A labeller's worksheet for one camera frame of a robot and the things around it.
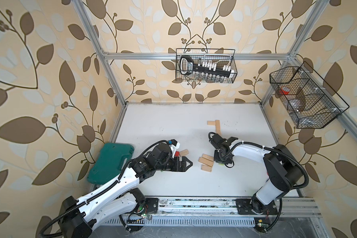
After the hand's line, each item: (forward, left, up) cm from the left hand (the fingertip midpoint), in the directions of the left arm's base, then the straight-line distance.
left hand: (185, 163), depth 72 cm
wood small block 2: (+11, -14, -15) cm, 24 cm away
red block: (+13, +5, -17) cm, 22 cm away
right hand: (+8, -21, -17) cm, 28 cm away
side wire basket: (+24, -62, +19) cm, 69 cm away
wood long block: (+33, -24, -15) cm, 44 cm away
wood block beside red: (+14, +1, -17) cm, 21 cm away
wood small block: (+37, -19, -15) cm, 45 cm away
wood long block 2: (+8, -12, -15) cm, 21 cm away
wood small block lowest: (+4, -13, -16) cm, 21 cm away
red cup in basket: (+35, -55, +18) cm, 67 cm away
